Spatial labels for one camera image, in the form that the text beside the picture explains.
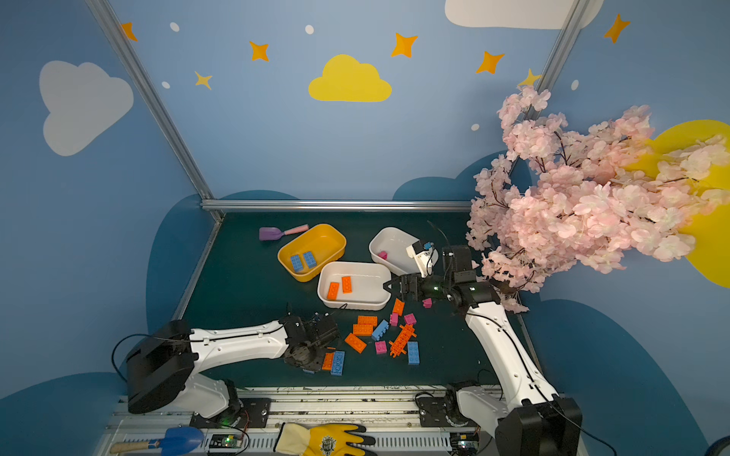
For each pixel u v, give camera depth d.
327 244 1.11
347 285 0.99
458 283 0.60
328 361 0.78
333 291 0.98
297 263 1.04
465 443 0.72
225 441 0.71
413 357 0.82
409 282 0.66
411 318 0.91
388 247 1.11
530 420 0.37
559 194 0.50
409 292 0.66
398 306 0.95
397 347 0.85
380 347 0.85
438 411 0.75
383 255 1.07
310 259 1.05
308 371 0.80
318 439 0.69
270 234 1.15
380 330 0.88
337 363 0.84
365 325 0.90
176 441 0.70
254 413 0.75
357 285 1.01
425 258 0.69
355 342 0.87
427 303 0.95
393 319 0.90
